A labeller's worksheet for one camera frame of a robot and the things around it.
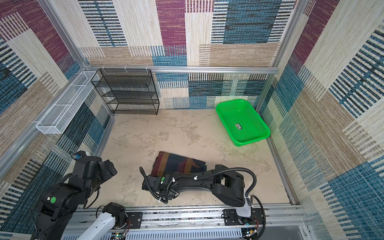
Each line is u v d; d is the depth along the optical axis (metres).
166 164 0.87
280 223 0.73
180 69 0.98
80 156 0.55
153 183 0.60
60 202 0.38
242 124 1.10
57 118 0.72
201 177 0.48
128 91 1.11
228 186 0.47
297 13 0.73
